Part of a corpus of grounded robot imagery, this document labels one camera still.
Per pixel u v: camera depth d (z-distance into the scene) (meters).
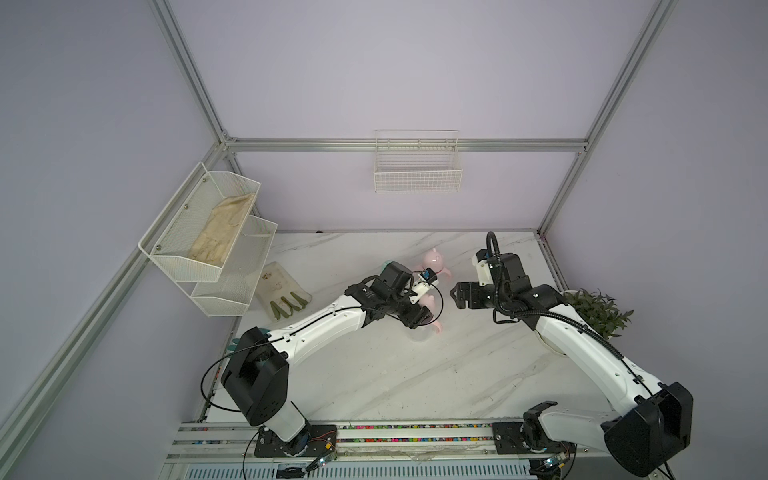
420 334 0.93
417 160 0.93
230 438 0.75
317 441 0.74
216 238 0.77
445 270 0.94
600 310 0.76
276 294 1.02
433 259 0.89
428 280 0.71
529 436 0.66
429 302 0.77
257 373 0.43
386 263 0.63
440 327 0.84
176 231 0.68
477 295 0.70
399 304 0.68
